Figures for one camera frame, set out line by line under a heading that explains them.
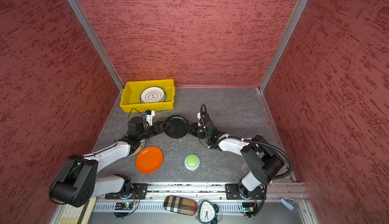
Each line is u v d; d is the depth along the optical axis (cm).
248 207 71
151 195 74
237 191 68
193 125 77
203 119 72
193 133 77
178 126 84
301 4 76
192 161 83
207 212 66
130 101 112
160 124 79
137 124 67
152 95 110
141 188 76
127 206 70
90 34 88
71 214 67
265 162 45
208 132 68
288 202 71
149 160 83
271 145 43
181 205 68
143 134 73
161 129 77
